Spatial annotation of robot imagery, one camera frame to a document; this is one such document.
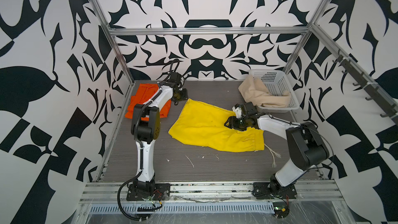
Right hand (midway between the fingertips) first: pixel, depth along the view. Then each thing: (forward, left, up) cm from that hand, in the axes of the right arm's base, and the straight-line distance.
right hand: (228, 123), depth 93 cm
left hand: (+19, +26, +6) cm, 32 cm away
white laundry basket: (+35, -40, -2) cm, 53 cm away
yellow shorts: (+1, +15, -3) cm, 15 cm away
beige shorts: (+20, -19, +6) cm, 29 cm away
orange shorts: (+27, +56, -1) cm, 62 cm away
